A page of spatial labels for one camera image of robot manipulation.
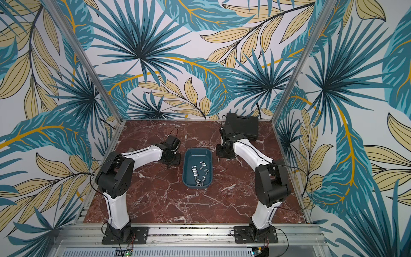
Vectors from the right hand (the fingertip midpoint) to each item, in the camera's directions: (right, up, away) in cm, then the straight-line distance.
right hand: (220, 153), depth 92 cm
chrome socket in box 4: (-12, -16, -2) cm, 20 cm away
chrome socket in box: (-8, -10, +2) cm, 13 cm away
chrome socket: (-1, -5, +7) cm, 8 cm away
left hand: (-27, -6, +5) cm, 28 cm away
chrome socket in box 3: (-10, -13, -1) cm, 16 cm away
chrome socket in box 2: (-15, -11, 0) cm, 19 cm away
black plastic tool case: (+21, +17, +21) cm, 34 cm away
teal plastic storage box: (-14, -9, +3) cm, 17 cm away
